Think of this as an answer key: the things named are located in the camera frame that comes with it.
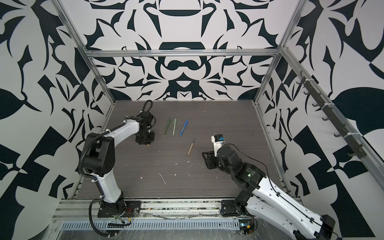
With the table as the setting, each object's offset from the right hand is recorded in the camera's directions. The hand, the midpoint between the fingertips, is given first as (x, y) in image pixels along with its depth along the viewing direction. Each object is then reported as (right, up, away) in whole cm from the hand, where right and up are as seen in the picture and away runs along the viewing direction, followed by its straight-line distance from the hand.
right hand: (204, 153), depth 72 cm
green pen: (-23, +13, +35) cm, 43 cm away
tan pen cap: (-32, 0, +20) cm, 38 cm away
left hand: (-32, +3, +22) cm, 39 cm away
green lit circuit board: (+19, -34, -1) cm, 39 cm away
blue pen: (-11, +12, +33) cm, 37 cm away
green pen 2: (-18, +13, +35) cm, 42 cm away
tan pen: (-7, -2, +24) cm, 25 cm away
